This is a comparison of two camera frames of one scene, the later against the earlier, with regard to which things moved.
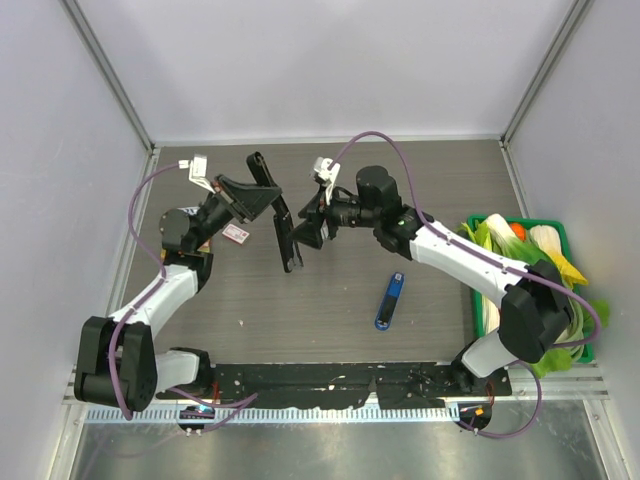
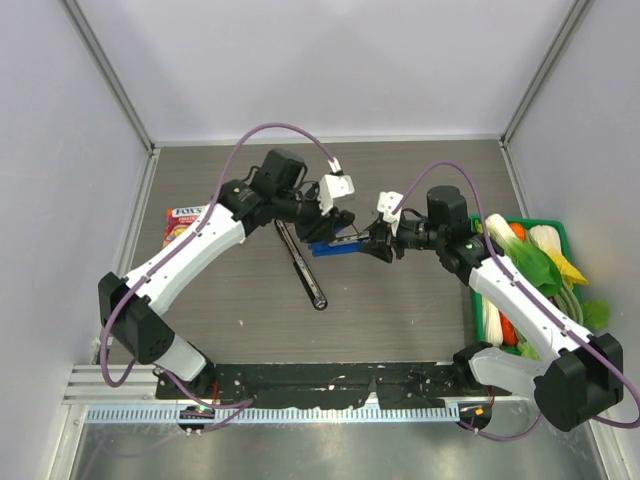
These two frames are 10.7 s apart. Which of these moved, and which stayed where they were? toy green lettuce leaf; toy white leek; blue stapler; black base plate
Moved: blue stapler
Stayed: toy green lettuce leaf; toy white leek; black base plate
